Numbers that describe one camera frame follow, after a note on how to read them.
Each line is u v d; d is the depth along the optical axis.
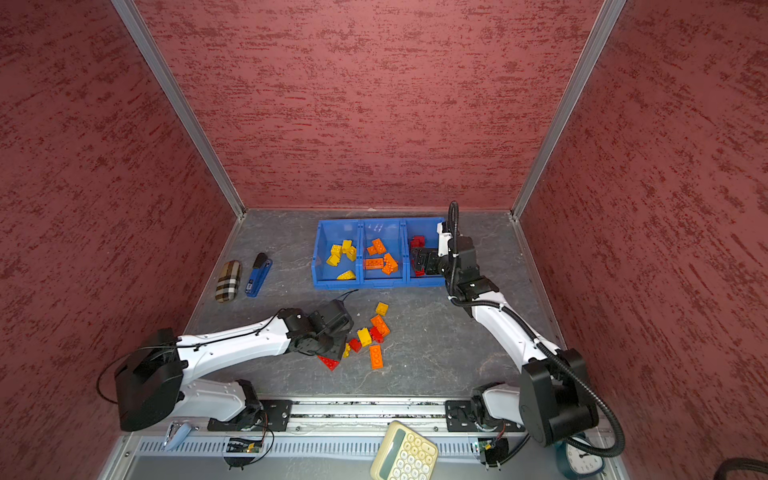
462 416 0.74
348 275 1.00
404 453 0.68
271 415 0.74
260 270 1.00
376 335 0.86
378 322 0.90
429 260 0.74
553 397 0.41
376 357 0.83
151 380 0.41
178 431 0.70
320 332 0.63
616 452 0.37
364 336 0.85
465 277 0.63
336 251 1.03
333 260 1.03
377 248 1.07
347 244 1.07
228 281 0.97
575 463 0.66
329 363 0.81
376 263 1.03
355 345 0.83
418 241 1.06
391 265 0.99
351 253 1.03
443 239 0.76
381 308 0.92
